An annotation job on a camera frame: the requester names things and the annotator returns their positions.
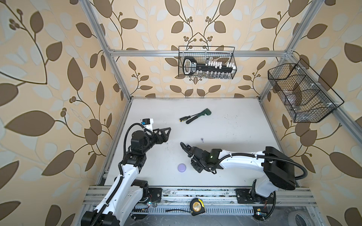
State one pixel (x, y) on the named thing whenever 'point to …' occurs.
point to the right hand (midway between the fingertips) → (195, 163)
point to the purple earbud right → (202, 139)
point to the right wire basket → (308, 99)
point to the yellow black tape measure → (197, 206)
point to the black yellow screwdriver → (185, 118)
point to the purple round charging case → (182, 167)
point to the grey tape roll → (298, 218)
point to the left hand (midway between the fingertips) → (165, 128)
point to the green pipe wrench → (207, 111)
